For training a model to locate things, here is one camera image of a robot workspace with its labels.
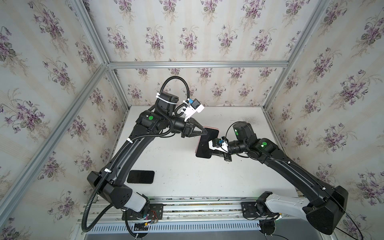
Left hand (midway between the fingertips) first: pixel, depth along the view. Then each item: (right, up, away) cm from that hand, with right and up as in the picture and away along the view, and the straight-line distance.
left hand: (206, 130), depth 59 cm
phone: (-1, -8, 0) cm, 8 cm away
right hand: (+1, -10, +9) cm, 13 cm away
